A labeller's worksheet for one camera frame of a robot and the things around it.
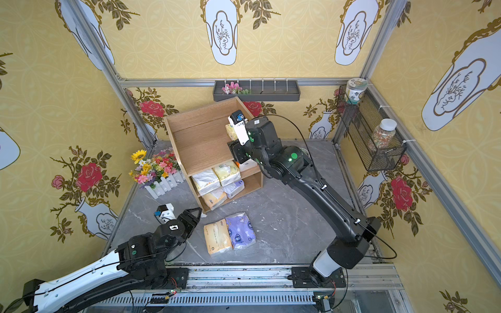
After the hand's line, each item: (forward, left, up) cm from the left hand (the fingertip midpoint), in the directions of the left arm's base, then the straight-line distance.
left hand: (196, 211), depth 75 cm
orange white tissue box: (+18, -20, +4) cm, 28 cm away
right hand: (+16, -19, +25) cm, 35 cm away
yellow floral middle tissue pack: (+14, -12, +6) cm, 19 cm away
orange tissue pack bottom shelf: (+10, -4, -10) cm, 15 cm away
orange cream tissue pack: (-6, -7, -10) cm, 14 cm away
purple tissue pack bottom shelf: (+14, -13, -8) cm, 21 cm away
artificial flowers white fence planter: (+20, +21, -3) cm, 30 cm away
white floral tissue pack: (+9, -4, +6) cm, 12 cm away
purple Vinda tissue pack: (-4, -17, -11) cm, 20 cm away
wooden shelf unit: (+26, -1, +15) cm, 30 cm away
